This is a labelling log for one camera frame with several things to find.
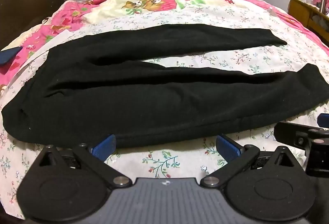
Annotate wooden side desk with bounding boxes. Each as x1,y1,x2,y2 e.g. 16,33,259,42
287,0,329,48

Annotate black pants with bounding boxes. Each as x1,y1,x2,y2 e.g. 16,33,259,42
1,24,329,149

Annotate dark wooden headboard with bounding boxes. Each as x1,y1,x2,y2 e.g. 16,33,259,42
0,0,65,47

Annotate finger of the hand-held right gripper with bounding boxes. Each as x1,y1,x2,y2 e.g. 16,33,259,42
274,122,313,148
317,113,329,128

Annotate dark blue phone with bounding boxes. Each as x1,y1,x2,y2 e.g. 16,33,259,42
0,47,23,66

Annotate white floral bed sheet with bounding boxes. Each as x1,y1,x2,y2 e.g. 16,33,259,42
0,4,329,219

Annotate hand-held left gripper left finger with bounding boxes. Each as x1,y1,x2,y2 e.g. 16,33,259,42
33,134,132,188

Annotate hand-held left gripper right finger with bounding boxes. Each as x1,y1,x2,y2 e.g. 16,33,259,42
200,134,299,188

